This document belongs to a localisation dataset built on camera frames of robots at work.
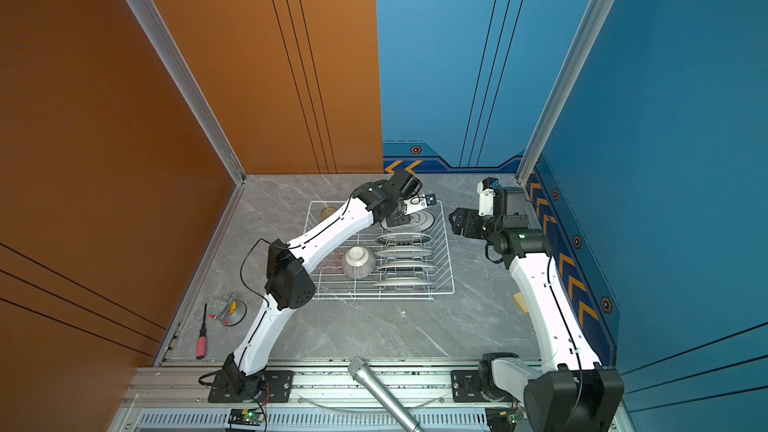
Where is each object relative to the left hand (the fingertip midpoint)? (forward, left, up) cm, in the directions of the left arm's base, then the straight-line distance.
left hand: (402, 202), depth 90 cm
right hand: (-11, -16, +7) cm, 20 cm away
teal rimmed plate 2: (-17, -2, -10) cm, 19 cm away
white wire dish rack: (-15, +3, -10) cm, 18 cm away
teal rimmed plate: (-13, -1, -8) cm, 15 cm away
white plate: (-24, 0, -4) cm, 24 cm away
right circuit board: (-52, -24, -18) cm, 60 cm away
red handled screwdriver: (-36, +54, -17) cm, 67 cm away
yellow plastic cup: (+2, +24, -7) cm, 25 cm away
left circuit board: (-52, +37, -19) cm, 66 cm away
